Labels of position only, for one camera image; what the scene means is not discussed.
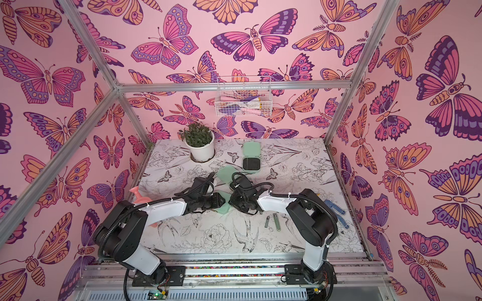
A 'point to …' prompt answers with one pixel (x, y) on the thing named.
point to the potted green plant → (200, 138)
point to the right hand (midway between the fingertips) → (228, 200)
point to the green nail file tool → (267, 222)
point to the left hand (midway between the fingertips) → (225, 200)
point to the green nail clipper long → (277, 222)
